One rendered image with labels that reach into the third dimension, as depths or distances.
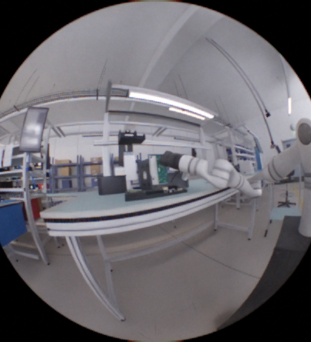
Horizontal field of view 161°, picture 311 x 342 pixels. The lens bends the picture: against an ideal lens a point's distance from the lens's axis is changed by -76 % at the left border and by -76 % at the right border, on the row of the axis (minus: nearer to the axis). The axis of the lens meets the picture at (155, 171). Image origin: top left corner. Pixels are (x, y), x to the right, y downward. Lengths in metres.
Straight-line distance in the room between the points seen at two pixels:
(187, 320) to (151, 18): 3.80
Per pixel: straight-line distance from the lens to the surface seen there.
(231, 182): 0.46
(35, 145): 1.43
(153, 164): 0.61
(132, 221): 0.35
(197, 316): 1.13
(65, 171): 4.49
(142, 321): 1.14
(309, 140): 0.41
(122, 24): 2.78
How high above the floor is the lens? 1.07
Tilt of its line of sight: 4 degrees up
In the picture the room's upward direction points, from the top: 6 degrees counter-clockwise
